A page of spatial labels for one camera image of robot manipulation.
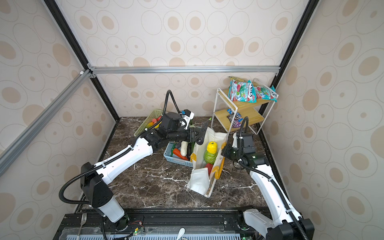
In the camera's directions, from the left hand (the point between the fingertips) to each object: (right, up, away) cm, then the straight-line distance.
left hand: (205, 132), depth 70 cm
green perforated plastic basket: (-38, +13, +46) cm, 61 cm away
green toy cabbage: (+4, -15, +19) cm, 25 cm away
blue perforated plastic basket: (-22, -14, +21) cm, 34 cm away
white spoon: (-11, -48, +1) cm, 49 cm away
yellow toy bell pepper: (+5, -8, +16) cm, 19 cm away
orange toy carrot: (-17, -12, +27) cm, 35 cm away
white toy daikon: (-12, -10, +25) cm, 29 cm away
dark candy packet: (+17, +8, +13) cm, 23 cm away
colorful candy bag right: (+35, +22, +14) cm, 44 cm away
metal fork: (-61, -44, +5) cm, 75 cm away
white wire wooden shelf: (+38, +29, +21) cm, 52 cm away
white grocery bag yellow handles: (0, -22, +5) cm, 22 cm away
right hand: (+10, -9, +9) cm, 16 cm away
